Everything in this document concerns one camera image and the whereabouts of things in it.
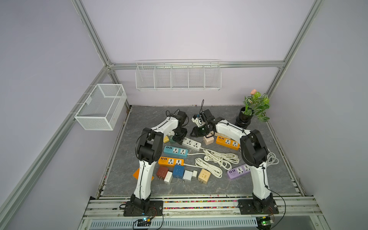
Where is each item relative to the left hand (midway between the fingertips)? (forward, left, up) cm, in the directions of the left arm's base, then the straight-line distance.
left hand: (186, 138), depth 98 cm
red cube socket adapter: (-23, +15, +3) cm, 28 cm away
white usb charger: (-26, +12, +3) cm, 29 cm away
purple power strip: (-25, -29, +1) cm, 38 cm away
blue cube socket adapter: (-23, +6, +3) cm, 24 cm away
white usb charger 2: (-25, +1, -1) cm, 25 cm away
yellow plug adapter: (+1, +14, -1) cm, 14 cm away
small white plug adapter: (-24, -3, 0) cm, 24 cm away
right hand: (+2, -4, +4) cm, 6 cm away
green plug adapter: (-3, +10, +5) cm, 12 cm away
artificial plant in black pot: (+10, -46, +19) cm, 51 cm away
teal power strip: (-9, +7, 0) cm, 12 cm away
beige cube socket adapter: (-27, -8, +3) cm, 28 cm away
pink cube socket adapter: (-4, -15, +2) cm, 16 cm away
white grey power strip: (-4, -3, -1) cm, 5 cm away
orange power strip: (-16, +13, 0) cm, 21 cm away
